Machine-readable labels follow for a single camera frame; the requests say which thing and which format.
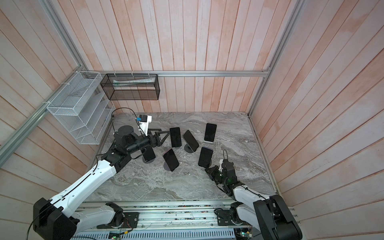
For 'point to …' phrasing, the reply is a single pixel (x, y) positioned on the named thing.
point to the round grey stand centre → (188, 149)
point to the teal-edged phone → (190, 140)
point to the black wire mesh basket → (131, 86)
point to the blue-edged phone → (205, 157)
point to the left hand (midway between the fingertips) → (165, 134)
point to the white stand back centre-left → (181, 147)
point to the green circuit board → (244, 234)
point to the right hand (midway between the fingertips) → (204, 168)
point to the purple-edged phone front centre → (171, 159)
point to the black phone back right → (210, 132)
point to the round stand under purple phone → (166, 167)
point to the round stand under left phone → (148, 161)
